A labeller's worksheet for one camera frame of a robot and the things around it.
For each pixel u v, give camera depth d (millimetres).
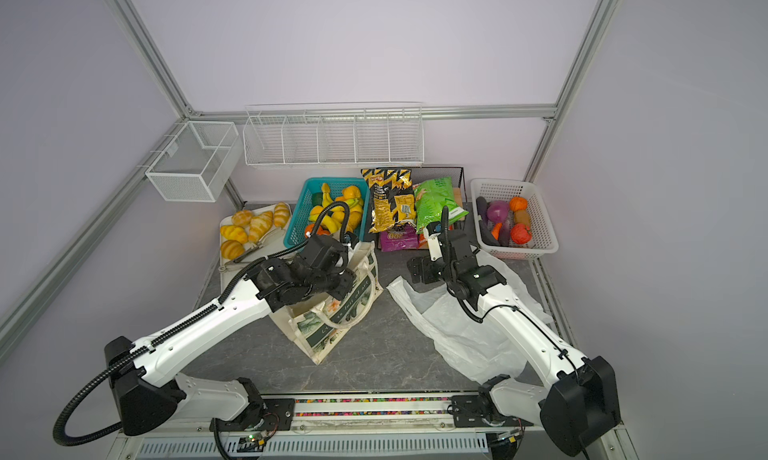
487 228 1082
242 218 1115
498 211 1058
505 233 1054
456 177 995
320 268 553
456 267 596
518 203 1124
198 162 946
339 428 731
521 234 1021
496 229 1076
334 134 1044
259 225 1097
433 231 707
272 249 1062
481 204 1116
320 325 738
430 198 903
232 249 1025
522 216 1115
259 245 1052
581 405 387
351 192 1122
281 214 1143
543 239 1017
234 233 1082
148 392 403
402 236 1017
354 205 1102
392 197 936
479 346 835
